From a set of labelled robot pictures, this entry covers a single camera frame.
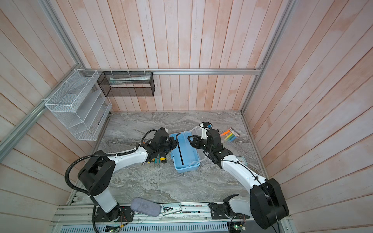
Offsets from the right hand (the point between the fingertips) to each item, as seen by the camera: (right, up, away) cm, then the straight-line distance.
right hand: (190, 137), depth 83 cm
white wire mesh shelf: (-60, +19, -5) cm, 63 cm away
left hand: (-7, -5, +5) cm, 10 cm away
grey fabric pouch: (-24, -35, -10) cm, 43 cm away
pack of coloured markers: (+30, 0, +20) cm, 36 cm away
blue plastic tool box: (-4, -12, +4) cm, 13 cm away
